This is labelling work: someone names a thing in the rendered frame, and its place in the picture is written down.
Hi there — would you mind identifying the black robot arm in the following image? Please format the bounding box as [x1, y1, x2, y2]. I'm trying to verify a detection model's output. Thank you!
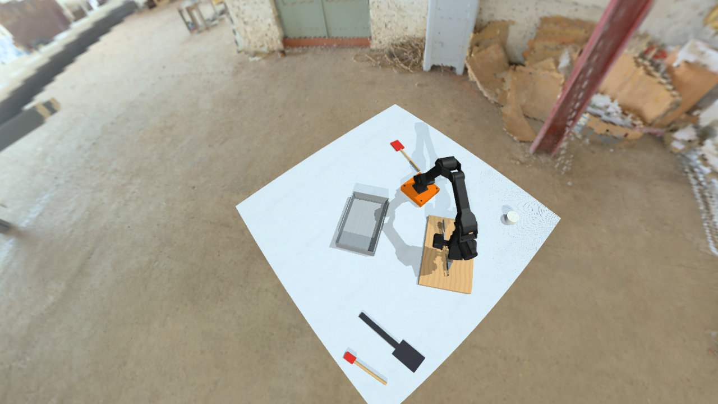
[412, 156, 478, 261]

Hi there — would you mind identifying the dark grey spatula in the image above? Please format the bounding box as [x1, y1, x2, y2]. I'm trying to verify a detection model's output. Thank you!
[359, 312, 425, 373]

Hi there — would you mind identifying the red spatula with wooden handle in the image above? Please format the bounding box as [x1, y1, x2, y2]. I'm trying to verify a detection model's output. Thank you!
[390, 140, 420, 171]

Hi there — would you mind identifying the white short cylinder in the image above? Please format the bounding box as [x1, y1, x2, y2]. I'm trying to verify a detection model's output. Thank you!
[504, 211, 519, 225]

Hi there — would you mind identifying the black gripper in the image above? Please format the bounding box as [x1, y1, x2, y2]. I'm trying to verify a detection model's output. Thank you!
[432, 233, 477, 250]

